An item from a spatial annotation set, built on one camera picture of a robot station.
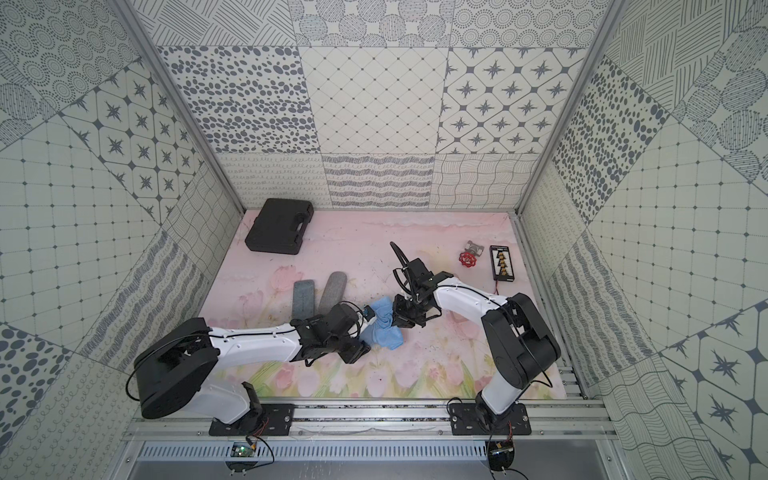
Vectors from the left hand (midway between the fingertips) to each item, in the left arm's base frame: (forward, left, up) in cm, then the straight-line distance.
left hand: (370, 346), depth 84 cm
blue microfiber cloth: (+4, -4, +3) cm, 6 cm away
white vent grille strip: (-25, +10, -3) cm, 27 cm away
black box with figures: (+32, -44, -1) cm, 54 cm away
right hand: (+6, -7, +2) cm, 10 cm away
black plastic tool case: (+43, +37, +4) cm, 57 cm away
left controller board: (-24, +30, -4) cm, 38 cm away
